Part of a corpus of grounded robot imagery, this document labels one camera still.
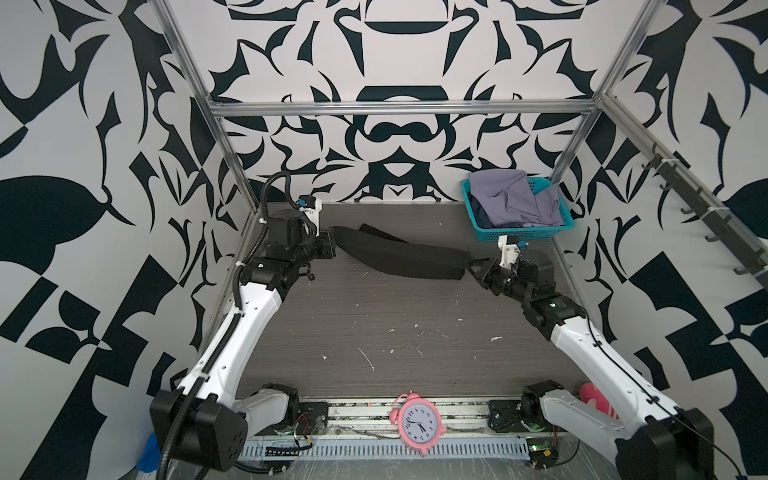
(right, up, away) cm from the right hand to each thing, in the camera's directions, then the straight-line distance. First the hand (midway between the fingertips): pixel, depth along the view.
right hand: (468, 260), depth 77 cm
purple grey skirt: (+25, +20, +37) cm, 49 cm away
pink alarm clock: (-13, -38, -4) cm, 41 cm away
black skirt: (-23, +2, 0) cm, 23 cm away
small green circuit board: (+16, -45, -6) cm, 48 cm away
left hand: (-34, +9, -1) cm, 35 cm away
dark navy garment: (+14, +12, +30) cm, 35 cm away
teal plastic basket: (+12, +7, +26) cm, 29 cm away
